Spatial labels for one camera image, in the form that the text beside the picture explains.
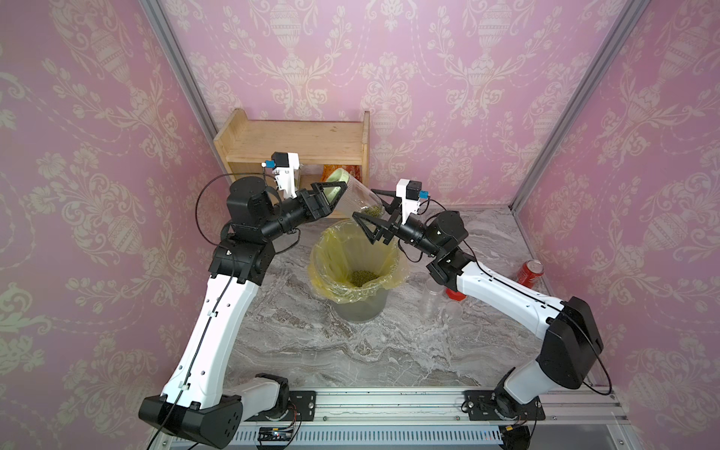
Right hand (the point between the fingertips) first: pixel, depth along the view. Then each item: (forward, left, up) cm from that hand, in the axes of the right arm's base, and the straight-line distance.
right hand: (366, 202), depth 63 cm
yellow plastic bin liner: (+4, +7, -31) cm, 32 cm away
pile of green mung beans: (+5, +3, -40) cm, 41 cm away
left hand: (-1, +5, +4) cm, 7 cm away
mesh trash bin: (-10, +1, -35) cm, 36 cm away
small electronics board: (-38, +26, -45) cm, 64 cm away
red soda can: (0, -52, -34) cm, 62 cm away
